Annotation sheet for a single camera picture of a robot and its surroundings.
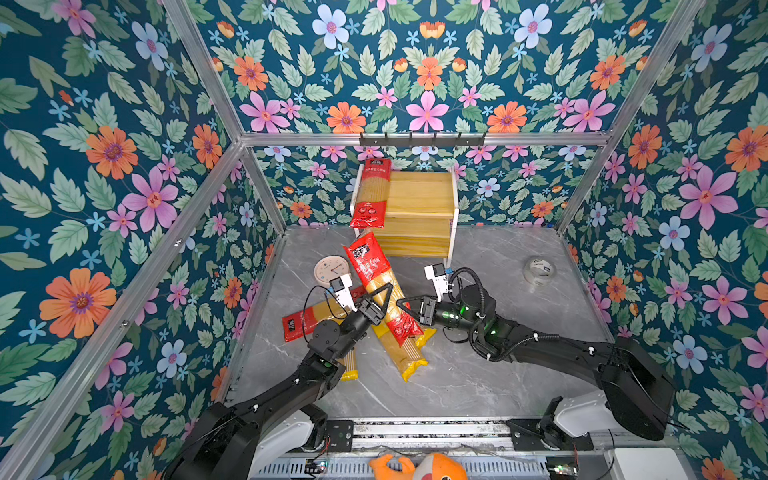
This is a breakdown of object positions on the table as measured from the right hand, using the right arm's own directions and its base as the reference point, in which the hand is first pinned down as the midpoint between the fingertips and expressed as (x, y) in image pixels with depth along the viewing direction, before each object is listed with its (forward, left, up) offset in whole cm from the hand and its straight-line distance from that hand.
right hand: (397, 304), depth 69 cm
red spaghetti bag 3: (+23, +7, +10) cm, 26 cm away
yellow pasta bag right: (+2, -8, -23) cm, 25 cm away
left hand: (+3, 0, +4) cm, 5 cm away
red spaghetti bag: (+6, +31, -23) cm, 39 cm away
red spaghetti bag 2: (+6, +5, +3) cm, 8 cm away
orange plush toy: (-30, -8, -17) cm, 35 cm away
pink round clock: (+28, +25, -22) cm, 44 cm away
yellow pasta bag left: (-4, -2, -23) cm, 24 cm away
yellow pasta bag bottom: (-5, +14, -24) cm, 28 cm away
